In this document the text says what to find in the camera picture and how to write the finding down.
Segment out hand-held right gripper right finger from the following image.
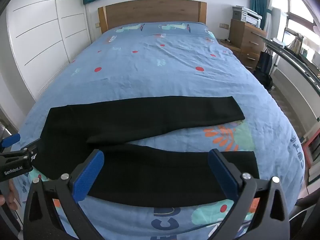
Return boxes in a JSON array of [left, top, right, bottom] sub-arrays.
[[207, 149, 292, 240]]

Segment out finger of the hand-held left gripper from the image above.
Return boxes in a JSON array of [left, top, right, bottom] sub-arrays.
[[0, 133, 21, 153], [15, 138, 43, 162]]

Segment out window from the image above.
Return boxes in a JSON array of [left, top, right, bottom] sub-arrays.
[[272, 0, 320, 55]]

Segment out wooden nightstand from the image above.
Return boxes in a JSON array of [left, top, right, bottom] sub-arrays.
[[217, 39, 242, 60]]

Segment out black tote bag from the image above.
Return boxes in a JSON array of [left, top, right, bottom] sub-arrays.
[[259, 51, 274, 75]]

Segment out white printer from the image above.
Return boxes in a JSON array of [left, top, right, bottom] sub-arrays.
[[232, 6, 263, 28]]

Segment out white wardrobe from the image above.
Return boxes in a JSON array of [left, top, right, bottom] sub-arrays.
[[6, 0, 92, 100]]

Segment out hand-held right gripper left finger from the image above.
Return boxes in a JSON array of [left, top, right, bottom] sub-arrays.
[[24, 149, 105, 240]]

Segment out person's left hand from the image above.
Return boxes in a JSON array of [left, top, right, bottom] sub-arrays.
[[0, 180, 19, 210]]

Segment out wooden headboard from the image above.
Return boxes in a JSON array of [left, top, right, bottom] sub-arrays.
[[97, 1, 208, 34]]

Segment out blue printed bed sheet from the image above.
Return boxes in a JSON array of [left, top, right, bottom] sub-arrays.
[[14, 22, 309, 240]]

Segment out black pants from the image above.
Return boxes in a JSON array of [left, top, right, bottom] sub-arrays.
[[32, 95, 259, 208]]

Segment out wooden dresser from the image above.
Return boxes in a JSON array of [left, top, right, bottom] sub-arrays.
[[229, 19, 268, 68]]

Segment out glass desk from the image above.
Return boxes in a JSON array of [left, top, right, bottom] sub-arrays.
[[265, 37, 320, 93]]

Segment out black backpack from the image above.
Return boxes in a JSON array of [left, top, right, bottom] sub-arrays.
[[254, 70, 273, 92]]

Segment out red bookshelf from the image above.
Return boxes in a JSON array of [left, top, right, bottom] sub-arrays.
[[301, 130, 320, 185]]

